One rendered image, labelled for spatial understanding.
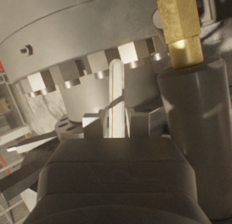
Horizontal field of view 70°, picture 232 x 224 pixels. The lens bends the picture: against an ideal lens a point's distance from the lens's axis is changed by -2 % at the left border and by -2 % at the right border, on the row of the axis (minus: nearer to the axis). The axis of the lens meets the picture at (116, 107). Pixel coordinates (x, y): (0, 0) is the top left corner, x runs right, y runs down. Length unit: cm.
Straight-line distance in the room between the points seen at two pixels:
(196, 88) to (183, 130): 5
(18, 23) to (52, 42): 8
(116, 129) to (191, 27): 13
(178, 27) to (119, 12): 17
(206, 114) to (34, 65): 32
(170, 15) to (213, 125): 12
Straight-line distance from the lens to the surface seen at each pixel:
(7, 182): 51
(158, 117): 45
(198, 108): 19
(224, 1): 73
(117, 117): 17
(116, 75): 16
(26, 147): 74
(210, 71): 19
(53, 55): 35
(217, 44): 102
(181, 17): 20
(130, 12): 36
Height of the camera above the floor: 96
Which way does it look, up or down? 34 degrees down
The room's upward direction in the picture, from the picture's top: 117 degrees counter-clockwise
